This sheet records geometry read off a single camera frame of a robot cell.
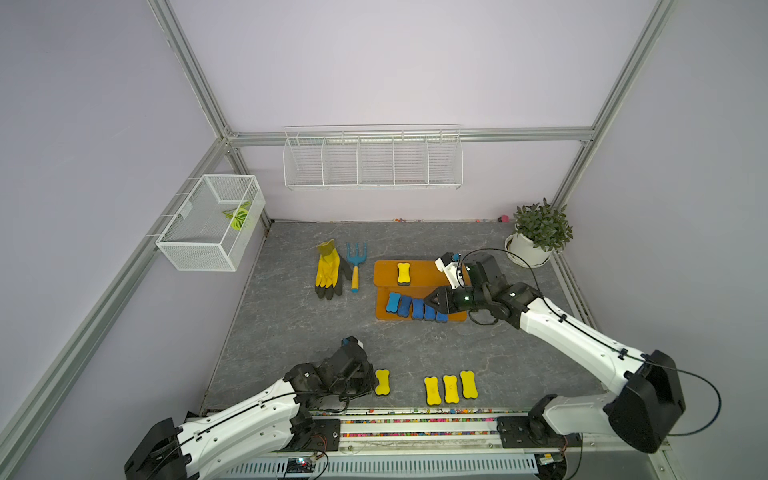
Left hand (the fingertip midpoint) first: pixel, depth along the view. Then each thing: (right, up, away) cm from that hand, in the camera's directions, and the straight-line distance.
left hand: (379, 386), depth 77 cm
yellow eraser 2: (+1, +1, +3) cm, 4 cm away
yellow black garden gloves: (-19, +29, +28) cm, 44 cm away
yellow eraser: (+7, +29, +9) cm, 31 cm away
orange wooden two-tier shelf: (+13, +28, +9) cm, 32 cm away
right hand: (+12, +23, 0) cm, 26 cm away
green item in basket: (-39, +45, +4) cm, 60 cm away
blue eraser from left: (+3, +19, +18) cm, 26 cm away
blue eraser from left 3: (+11, +17, +14) cm, 25 cm away
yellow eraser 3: (+14, -2, +1) cm, 14 cm away
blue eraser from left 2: (+7, +18, +16) cm, 25 cm away
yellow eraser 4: (+19, -2, +1) cm, 19 cm away
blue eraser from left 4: (+18, +15, +14) cm, 27 cm away
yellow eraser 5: (+24, -1, +3) cm, 25 cm away
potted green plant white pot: (+49, +42, +14) cm, 66 cm away
